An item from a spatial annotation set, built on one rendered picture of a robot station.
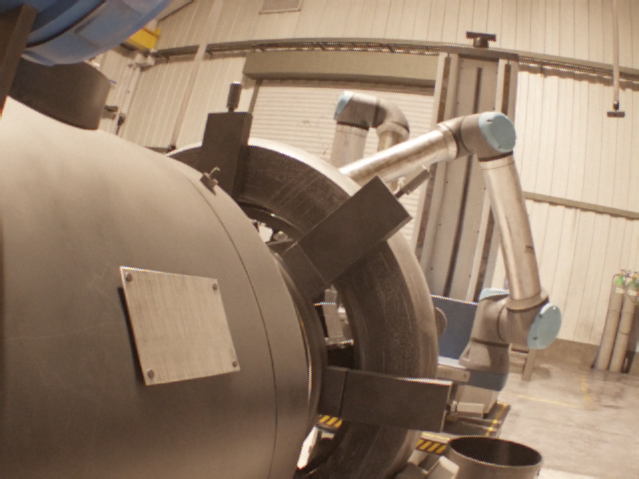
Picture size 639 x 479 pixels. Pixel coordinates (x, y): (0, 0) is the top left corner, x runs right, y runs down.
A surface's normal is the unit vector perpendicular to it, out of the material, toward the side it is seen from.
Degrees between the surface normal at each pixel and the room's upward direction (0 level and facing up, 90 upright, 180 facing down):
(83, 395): 71
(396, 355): 90
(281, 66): 90
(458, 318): 90
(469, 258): 90
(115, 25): 147
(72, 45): 162
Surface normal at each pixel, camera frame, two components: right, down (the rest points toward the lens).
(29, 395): 0.93, -0.20
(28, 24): 0.92, 0.18
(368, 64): -0.44, -0.14
